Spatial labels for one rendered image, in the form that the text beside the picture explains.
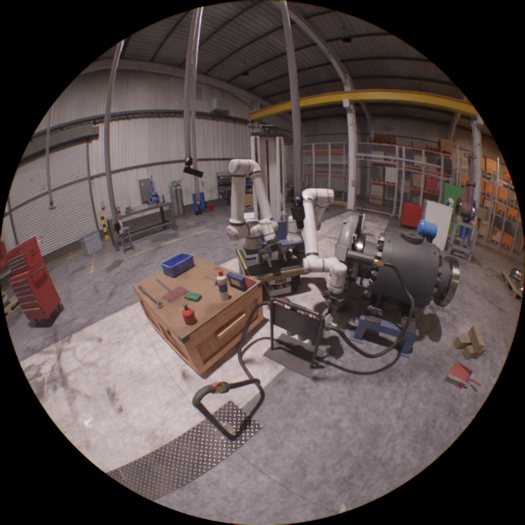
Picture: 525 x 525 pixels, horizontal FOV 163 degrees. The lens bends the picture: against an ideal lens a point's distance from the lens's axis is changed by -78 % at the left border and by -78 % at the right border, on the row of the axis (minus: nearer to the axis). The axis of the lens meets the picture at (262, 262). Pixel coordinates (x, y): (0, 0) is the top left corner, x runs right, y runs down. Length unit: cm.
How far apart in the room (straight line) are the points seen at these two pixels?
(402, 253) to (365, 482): 158
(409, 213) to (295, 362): 619
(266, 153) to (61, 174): 818
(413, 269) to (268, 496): 173
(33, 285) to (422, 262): 427
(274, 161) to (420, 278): 174
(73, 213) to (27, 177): 294
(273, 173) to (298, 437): 226
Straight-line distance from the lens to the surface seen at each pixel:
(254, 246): 182
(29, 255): 327
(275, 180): 204
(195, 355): 131
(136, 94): 1012
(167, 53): 1084
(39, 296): 329
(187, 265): 189
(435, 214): 533
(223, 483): 130
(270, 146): 206
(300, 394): 139
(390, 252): 153
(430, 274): 158
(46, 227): 911
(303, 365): 151
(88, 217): 868
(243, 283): 138
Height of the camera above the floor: 127
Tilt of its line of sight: 26 degrees down
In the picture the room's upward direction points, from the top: 2 degrees counter-clockwise
